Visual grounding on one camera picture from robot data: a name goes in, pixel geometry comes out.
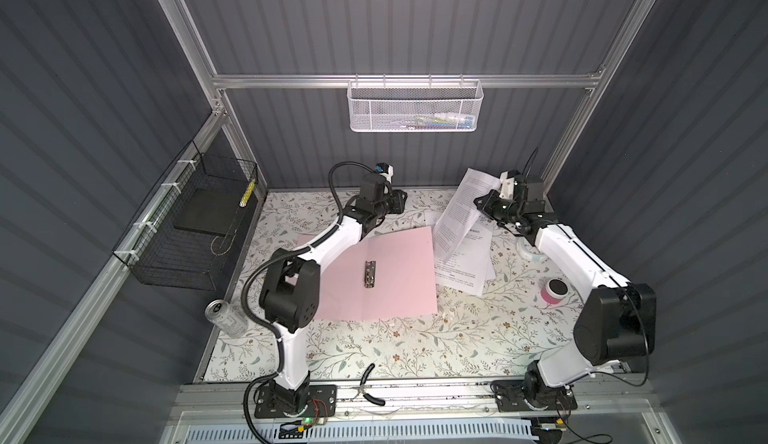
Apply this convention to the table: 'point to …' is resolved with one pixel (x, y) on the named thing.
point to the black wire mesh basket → (187, 236)
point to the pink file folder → (405, 280)
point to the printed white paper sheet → (461, 211)
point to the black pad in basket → (212, 210)
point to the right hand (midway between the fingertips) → (477, 200)
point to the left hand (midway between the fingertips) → (403, 194)
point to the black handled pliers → (377, 401)
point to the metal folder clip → (370, 272)
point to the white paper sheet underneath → (470, 265)
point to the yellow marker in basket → (250, 188)
